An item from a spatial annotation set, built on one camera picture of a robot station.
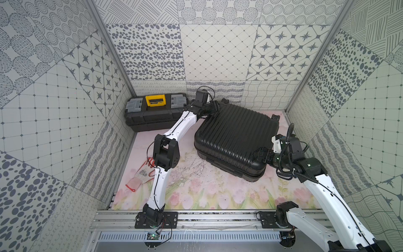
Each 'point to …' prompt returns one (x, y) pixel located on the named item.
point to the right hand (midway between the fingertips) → (260, 158)
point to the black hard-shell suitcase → (228, 137)
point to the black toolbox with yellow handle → (152, 112)
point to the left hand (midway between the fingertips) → (225, 107)
